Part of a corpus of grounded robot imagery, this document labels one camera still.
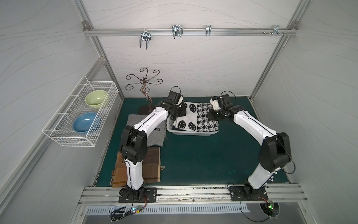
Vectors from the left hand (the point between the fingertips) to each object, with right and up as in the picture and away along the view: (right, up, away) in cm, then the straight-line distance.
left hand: (186, 111), depth 90 cm
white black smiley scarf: (+6, -5, -1) cm, 8 cm away
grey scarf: (-19, -18, +3) cm, 26 cm away
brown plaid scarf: (-21, -33, -10) cm, 40 cm away
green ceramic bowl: (-49, +7, -17) cm, 53 cm away
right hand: (+14, -2, -1) cm, 14 cm away
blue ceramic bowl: (-49, -5, -26) cm, 56 cm away
